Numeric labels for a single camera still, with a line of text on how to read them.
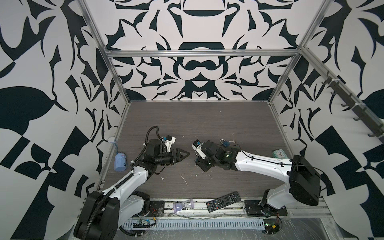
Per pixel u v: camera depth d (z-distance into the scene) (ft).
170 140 2.54
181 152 2.40
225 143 3.16
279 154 3.00
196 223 2.34
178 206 2.39
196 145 2.38
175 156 2.35
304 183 1.39
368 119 1.80
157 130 2.39
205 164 2.34
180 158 2.34
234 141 3.25
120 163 2.74
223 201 2.48
